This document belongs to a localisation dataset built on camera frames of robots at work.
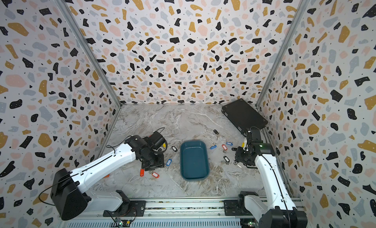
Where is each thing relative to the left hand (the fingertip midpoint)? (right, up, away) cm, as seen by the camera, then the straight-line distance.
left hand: (164, 166), depth 76 cm
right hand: (+40, +4, +3) cm, 40 cm away
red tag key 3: (+35, +6, +21) cm, 42 cm away
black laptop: (+52, +27, +34) cm, 68 cm away
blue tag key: (+39, +8, +23) cm, 46 cm away
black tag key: (+2, +5, +19) cm, 20 cm away
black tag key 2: (+36, 0, +16) cm, 39 cm away
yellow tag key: (+48, +8, +22) cm, 53 cm away
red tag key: (-7, -8, +9) cm, 14 cm away
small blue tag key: (+28, +6, +21) cm, 35 cm away
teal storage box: (+15, +1, +16) cm, 22 cm away
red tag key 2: (-15, -7, +10) cm, 19 cm away
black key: (+31, +15, +30) cm, 45 cm away
